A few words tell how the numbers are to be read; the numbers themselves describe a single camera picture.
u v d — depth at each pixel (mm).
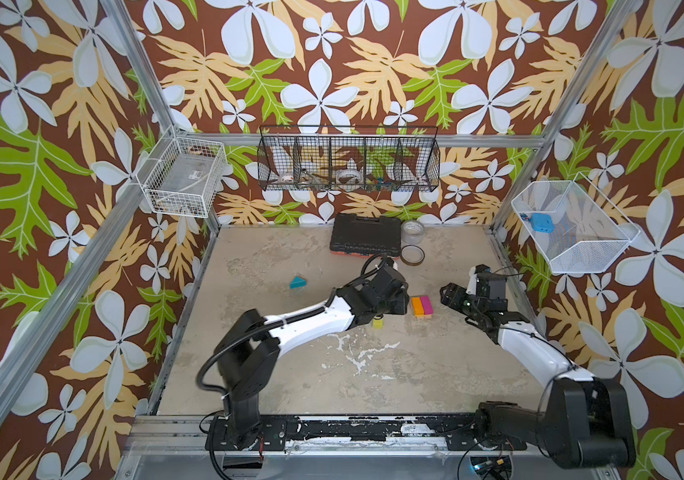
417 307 932
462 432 734
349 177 987
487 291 679
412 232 1176
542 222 862
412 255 1112
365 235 1145
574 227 822
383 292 629
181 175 859
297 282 1033
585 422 410
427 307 932
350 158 978
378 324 908
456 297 799
